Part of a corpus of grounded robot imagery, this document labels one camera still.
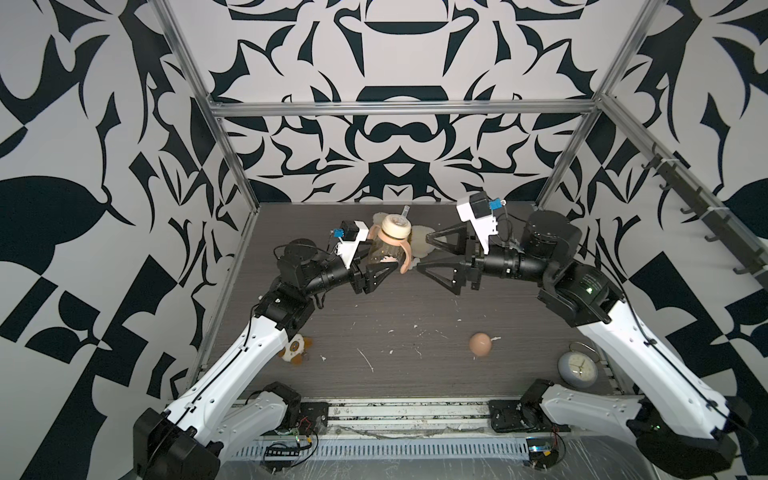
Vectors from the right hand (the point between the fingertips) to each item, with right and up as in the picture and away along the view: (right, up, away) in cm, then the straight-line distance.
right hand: (426, 248), depth 53 cm
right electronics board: (+30, -49, +19) cm, 60 cm away
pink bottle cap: (+19, -28, +30) cm, 45 cm away
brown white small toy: (-32, -29, +30) cm, 53 cm away
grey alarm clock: (+43, -32, +25) cm, 59 cm away
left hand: (-7, 0, +13) cm, 15 cm away
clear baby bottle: (-9, -1, +14) cm, 16 cm away
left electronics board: (-31, -50, +16) cm, 61 cm away
